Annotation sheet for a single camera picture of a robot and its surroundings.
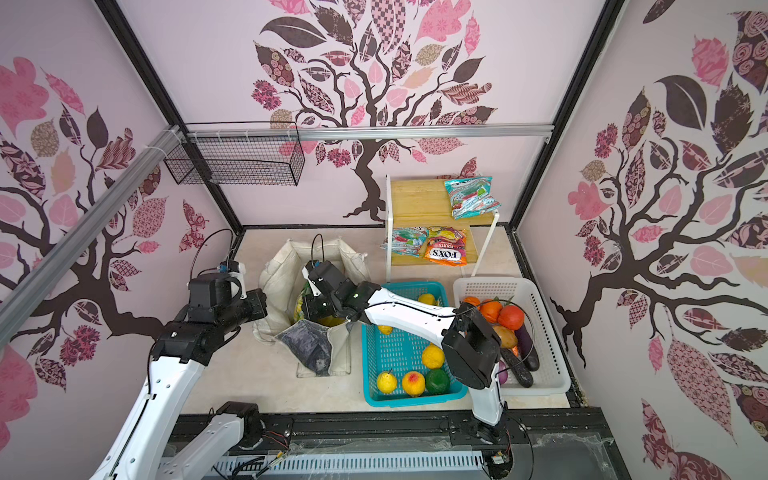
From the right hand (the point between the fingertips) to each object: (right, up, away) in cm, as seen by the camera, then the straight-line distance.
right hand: (299, 303), depth 77 cm
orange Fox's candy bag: (+41, +16, +13) cm, 46 cm away
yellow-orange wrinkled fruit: (+23, -10, +10) cm, 27 cm away
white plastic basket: (+68, -20, +1) cm, 71 cm away
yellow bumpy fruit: (+36, -15, +4) cm, 39 cm away
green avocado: (+37, -21, 0) cm, 42 cm away
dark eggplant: (+63, -14, +6) cm, 65 cm away
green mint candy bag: (+29, +17, +14) cm, 37 cm away
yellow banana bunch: (+11, -2, -11) cm, 15 cm away
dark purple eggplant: (+59, -19, +3) cm, 62 cm away
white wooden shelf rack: (+32, +22, 0) cm, 39 cm away
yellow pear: (+23, -21, 0) cm, 31 cm away
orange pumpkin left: (+50, -2, +15) cm, 52 cm away
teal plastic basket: (+27, -18, +1) cm, 33 cm away
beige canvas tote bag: (+5, -12, -1) cm, 14 cm away
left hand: (-8, +1, -3) cm, 8 cm away
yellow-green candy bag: (-1, -3, +1) cm, 3 cm away
